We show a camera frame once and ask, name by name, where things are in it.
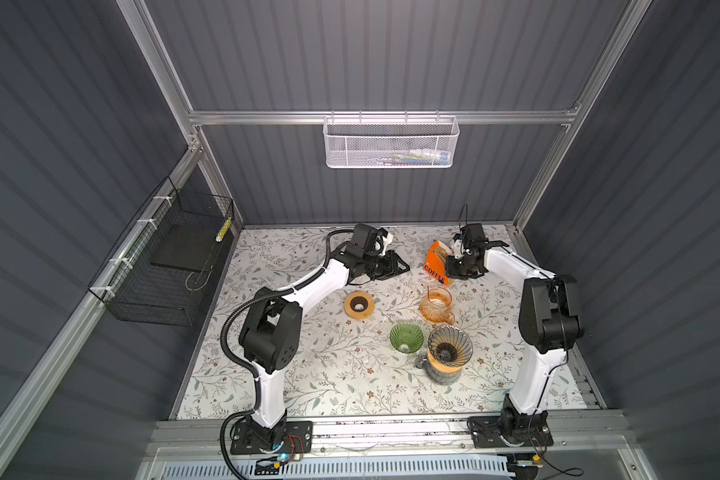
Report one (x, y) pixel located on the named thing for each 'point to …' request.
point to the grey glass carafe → (441, 377)
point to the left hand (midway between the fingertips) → (407, 267)
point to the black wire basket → (158, 271)
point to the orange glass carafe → (436, 307)
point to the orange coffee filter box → (436, 261)
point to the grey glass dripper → (449, 345)
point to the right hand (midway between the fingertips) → (452, 273)
